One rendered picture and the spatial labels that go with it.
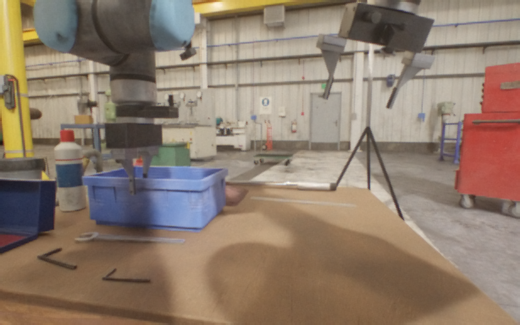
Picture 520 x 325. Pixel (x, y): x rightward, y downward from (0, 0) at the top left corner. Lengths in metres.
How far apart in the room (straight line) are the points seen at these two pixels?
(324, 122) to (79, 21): 9.82
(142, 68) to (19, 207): 0.44
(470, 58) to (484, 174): 8.71
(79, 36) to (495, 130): 2.79
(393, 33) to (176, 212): 0.52
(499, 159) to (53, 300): 2.84
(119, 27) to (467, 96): 10.99
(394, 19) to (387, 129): 9.90
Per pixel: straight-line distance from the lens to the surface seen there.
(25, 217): 0.79
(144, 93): 0.58
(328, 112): 10.15
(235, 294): 0.40
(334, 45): 0.46
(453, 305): 0.45
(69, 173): 0.87
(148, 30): 0.43
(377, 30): 0.47
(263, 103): 10.59
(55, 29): 0.51
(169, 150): 3.35
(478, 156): 2.86
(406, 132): 10.51
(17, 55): 4.43
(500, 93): 2.86
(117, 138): 0.56
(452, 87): 11.00
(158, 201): 0.61
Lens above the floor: 0.69
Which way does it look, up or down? 7 degrees down
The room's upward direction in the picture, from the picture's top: straight up
